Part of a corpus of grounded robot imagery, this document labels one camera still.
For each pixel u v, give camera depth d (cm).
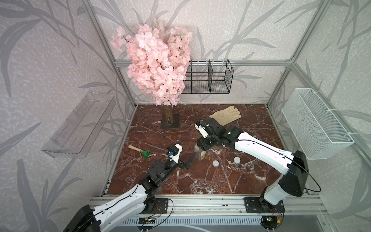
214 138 58
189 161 66
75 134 67
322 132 60
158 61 61
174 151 60
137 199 54
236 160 89
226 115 112
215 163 89
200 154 83
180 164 65
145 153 93
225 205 75
